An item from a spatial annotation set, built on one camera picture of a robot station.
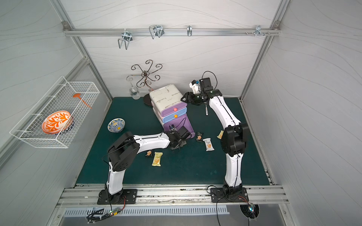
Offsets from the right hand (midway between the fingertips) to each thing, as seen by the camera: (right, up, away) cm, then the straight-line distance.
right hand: (185, 99), depth 88 cm
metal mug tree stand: (-27, +17, +5) cm, 32 cm away
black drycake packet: (+10, -26, +8) cm, 29 cm away
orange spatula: (-61, +1, -10) cm, 62 cm away
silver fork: (+17, -7, +24) cm, 30 cm away
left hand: (-1, -28, +5) cm, 29 cm away
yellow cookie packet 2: (-17, -38, -2) cm, 42 cm away
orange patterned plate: (-60, -13, -25) cm, 66 cm away
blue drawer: (-7, -11, +7) cm, 15 cm away
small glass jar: (-36, +6, +10) cm, 38 cm away
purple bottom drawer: (-4, -15, +9) cm, 18 cm away
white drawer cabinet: (-14, +1, +3) cm, 14 cm away
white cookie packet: (+16, -31, +4) cm, 35 cm away
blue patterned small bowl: (-50, -18, +13) cm, 55 cm away
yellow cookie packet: (+25, -24, +8) cm, 36 cm away
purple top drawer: (-7, -7, +1) cm, 10 cm away
